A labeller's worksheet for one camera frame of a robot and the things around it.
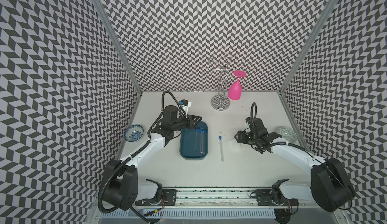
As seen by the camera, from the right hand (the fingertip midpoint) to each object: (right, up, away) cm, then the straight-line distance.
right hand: (239, 139), depth 87 cm
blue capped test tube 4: (-10, -6, +2) cm, 12 cm away
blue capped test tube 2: (-22, +3, +8) cm, 24 cm away
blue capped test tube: (-21, +3, +7) cm, 22 cm away
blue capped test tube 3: (-25, +3, +9) cm, 27 cm away
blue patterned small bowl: (-65, +3, +6) cm, 65 cm away
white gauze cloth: (-3, -4, +1) cm, 5 cm away
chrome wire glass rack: (-8, +22, +22) cm, 32 cm away
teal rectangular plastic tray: (-27, -3, +4) cm, 27 cm away
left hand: (-23, +13, -7) cm, 27 cm away
